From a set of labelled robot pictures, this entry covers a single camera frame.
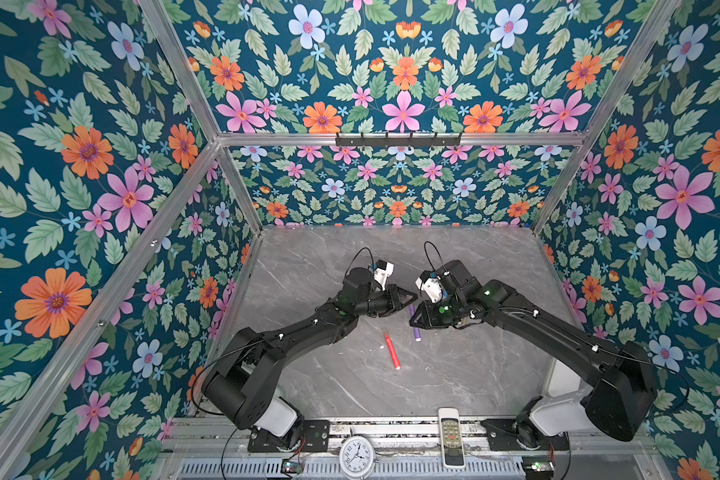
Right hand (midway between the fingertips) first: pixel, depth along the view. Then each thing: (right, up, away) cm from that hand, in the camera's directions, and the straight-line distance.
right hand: (413, 320), depth 77 cm
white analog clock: (-14, -29, -9) cm, 34 cm away
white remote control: (+9, -29, -5) cm, 31 cm away
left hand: (+2, +7, -1) cm, 7 cm away
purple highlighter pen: (+1, -2, -1) cm, 3 cm away
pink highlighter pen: (-5, -12, +11) cm, 17 cm away
